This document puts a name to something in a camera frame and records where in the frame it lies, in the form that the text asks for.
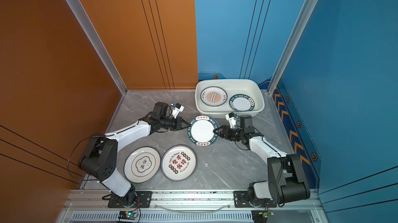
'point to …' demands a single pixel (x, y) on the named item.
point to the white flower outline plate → (142, 164)
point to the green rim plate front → (201, 132)
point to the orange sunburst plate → (213, 96)
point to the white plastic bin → (232, 87)
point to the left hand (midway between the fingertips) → (190, 124)
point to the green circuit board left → (127, 215)
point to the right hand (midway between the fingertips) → (216, 132)
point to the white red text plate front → (179, 163)
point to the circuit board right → (260, 216)
